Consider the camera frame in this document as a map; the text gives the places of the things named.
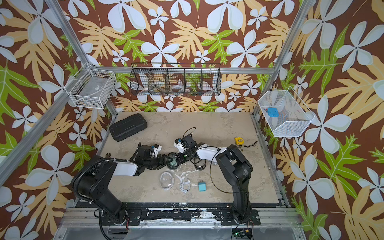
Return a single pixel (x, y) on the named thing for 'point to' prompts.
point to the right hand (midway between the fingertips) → (176, 158)
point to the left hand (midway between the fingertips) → (172, 159)
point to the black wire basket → (176, 79)
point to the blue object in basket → (273, 112)
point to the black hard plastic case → (128, 127)
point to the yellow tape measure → (239, 141)
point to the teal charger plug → (202, 186)
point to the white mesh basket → (286, 114)
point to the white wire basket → (91, 88)
